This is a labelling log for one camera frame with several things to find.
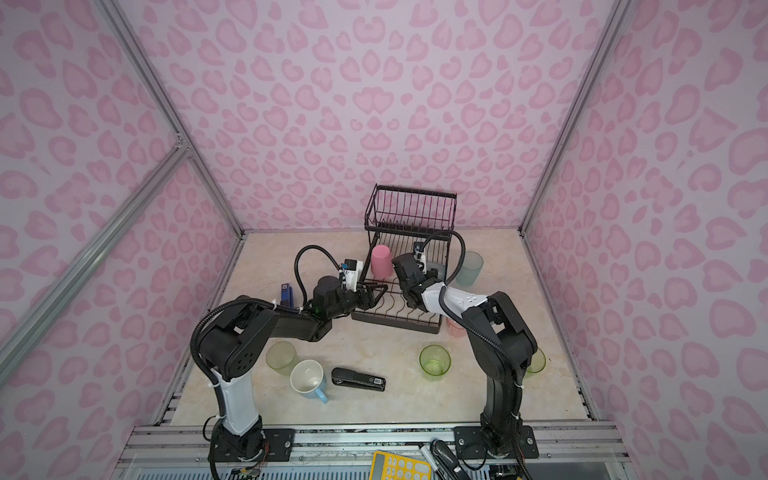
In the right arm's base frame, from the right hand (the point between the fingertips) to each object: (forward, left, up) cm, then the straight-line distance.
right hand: (419, 268), depth 97 cm
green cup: (-27, -4, -8) cm, 29 cm away
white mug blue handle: (-33, +32, -8) cm, 46 cm away
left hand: (-8, +11, +2) cm, 14 cm away
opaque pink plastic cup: (+2, +13, 0) cm, 13 cm away
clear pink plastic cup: (-21, -10, -2) cm, 23 cm away
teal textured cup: (-3, -6, +3) cm, 8 cm away
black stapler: (-33, +19, -5) cm, 39 cm away
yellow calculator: (-52, +6, -7) cm, 53 cm away
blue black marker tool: (-6, +44, -8) cm, 45 cm away
